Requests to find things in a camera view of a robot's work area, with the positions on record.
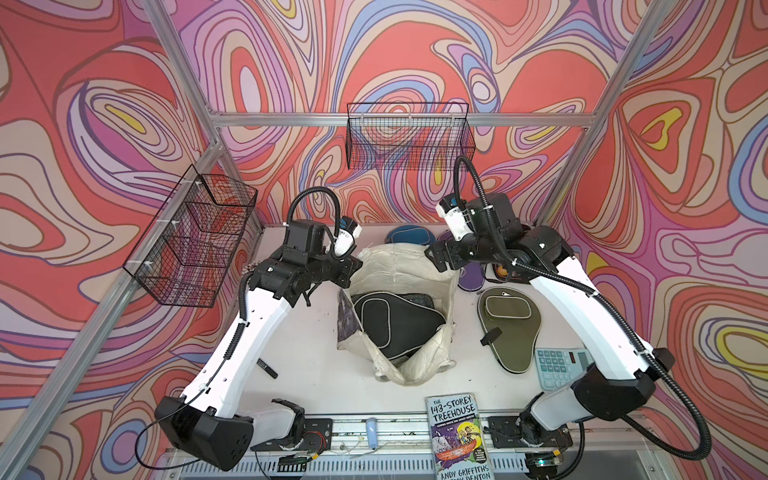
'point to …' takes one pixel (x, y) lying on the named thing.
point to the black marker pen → (268, 369)
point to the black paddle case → (395, 325)
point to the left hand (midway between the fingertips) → (363, 262)
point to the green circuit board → (292, 463)
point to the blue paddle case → (410, 234)
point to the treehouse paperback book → (459, 445)
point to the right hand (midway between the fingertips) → (444, 253)
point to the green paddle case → (518, 318)
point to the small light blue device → (371, 426)
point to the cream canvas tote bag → (401, 268)
